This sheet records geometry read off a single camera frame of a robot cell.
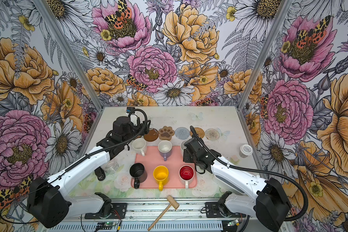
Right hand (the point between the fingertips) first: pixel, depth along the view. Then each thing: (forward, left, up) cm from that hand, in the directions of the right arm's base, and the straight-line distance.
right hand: (188, 157), depth 82 cm
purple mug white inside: (+11, +14, -8) cm, 20 cm away
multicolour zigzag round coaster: (+22, -19, -10) cm, 31 cm away
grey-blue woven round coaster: (+24, +3, -9) cm, 26 cm away
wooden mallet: (-20, +9, -9) cm, 24 cm away
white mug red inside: (-6, +2, -9) cm, 11 cm away
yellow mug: (-6, +16, -9) cm, 20 cm away
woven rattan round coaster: (+26, -10, -10) cm, 30 cm away
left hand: (+14, +24, +14) cm, 31 cm away
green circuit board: (-28, +40, -10) cm, 50 cm away
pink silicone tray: (-3, +22, -9) cm, 24 cm away
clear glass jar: (-3, +43, -2) cm, 43 cm away
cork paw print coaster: (+25, +14, -9) cm, 30 cm away
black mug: (-3, +30, -7) cm, 31 cm away
